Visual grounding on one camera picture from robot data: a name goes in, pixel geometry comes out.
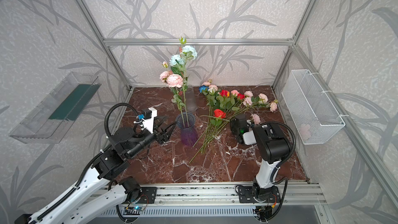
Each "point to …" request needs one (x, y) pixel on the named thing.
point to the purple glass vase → (185, 121)
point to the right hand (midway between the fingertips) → (230, 114)
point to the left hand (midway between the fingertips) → (173, 116)
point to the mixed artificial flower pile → (223, 106)
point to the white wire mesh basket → (315, 120)
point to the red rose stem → (218, 114)
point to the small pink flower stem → (256, 118)
